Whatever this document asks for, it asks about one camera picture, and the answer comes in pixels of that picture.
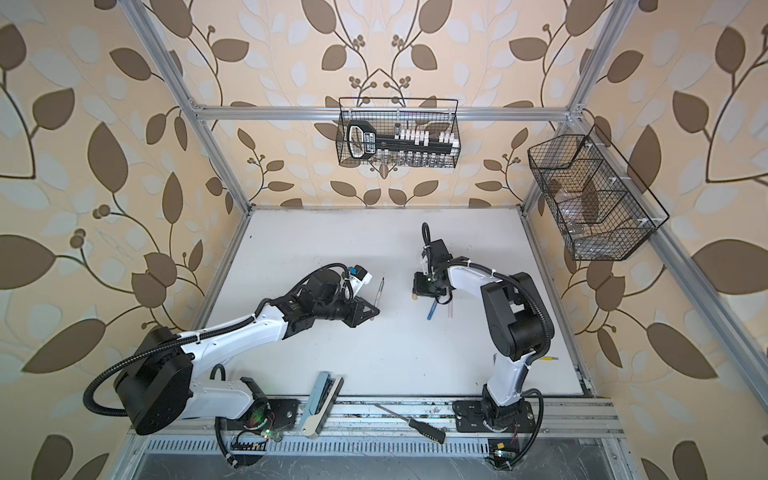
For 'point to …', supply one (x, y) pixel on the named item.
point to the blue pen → (433, 307)
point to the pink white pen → (451, 310)
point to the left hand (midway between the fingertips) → (379, 309)
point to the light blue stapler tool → (322, 400)
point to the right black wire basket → (602, 208)
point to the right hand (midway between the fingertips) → (418, 292)
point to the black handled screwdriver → (428, 431)
